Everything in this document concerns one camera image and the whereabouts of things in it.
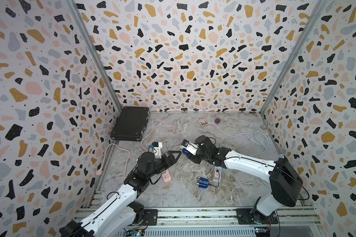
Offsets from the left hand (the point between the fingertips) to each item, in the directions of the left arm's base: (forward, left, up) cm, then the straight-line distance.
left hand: (180, 155), depth 75 cm
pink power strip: (-4, +8, -17) cm, 19 cm away
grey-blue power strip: (-5, -21, -12) cm, 25 cm away
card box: (+39, -16, -18) cm, 46 cm away
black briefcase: (+35, +38, -15) cm, 54 cm away
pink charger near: (-5, -20, -12) cm, 24 cm away
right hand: (+7, -5, -6) cm, 11 cm away
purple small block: (+41, -28, -19) cm, 53 cm away
